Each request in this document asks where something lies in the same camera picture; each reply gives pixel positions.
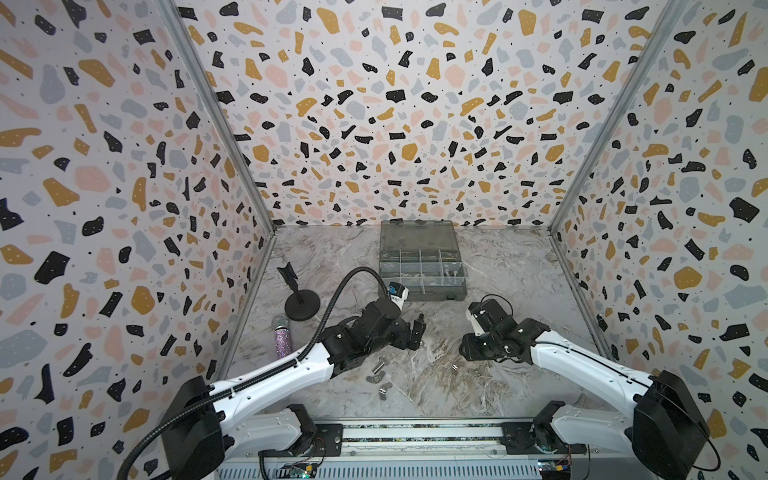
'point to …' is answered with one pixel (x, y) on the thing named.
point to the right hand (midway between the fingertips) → (464, 350)
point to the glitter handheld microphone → (282, 335)
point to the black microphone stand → (303, 304)
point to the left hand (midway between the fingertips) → (414, 321)
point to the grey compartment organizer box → (424, 256)
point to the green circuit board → (301, 471)
